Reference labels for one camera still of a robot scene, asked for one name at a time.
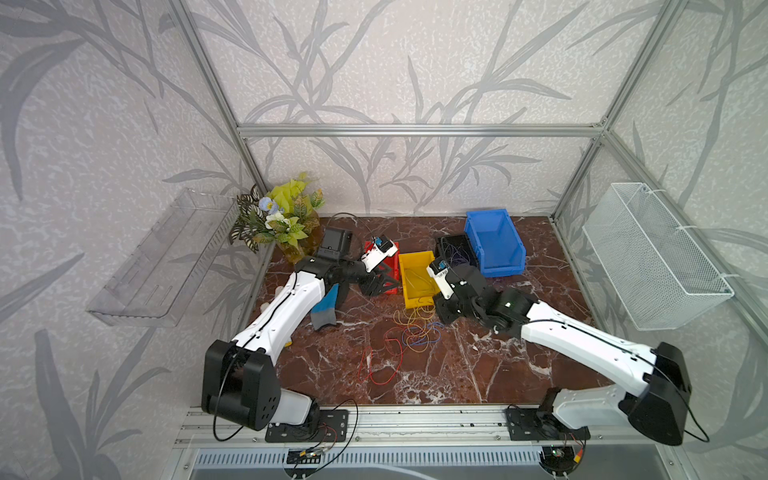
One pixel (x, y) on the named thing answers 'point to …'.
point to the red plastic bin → (391, 267)
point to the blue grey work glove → (324, 312)
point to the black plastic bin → (455, 250)
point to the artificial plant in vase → (287, 217)
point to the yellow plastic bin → (417, 284)
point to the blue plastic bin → (497, 241)
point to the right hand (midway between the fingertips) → (434, 295)
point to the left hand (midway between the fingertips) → (391, 274)
